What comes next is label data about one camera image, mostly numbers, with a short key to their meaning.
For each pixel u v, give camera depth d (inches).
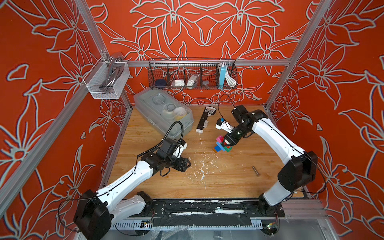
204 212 28.7
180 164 26.9
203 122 42.0
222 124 28.4
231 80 35.4
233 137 27.3
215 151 32.2
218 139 30.5
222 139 28.7
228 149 29.9
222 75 33.6
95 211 15.1
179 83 34.0
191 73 38.4
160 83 37.4
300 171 16.9
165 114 37.7
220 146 30.6
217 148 31.6
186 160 27.6
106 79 32.7
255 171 33.5
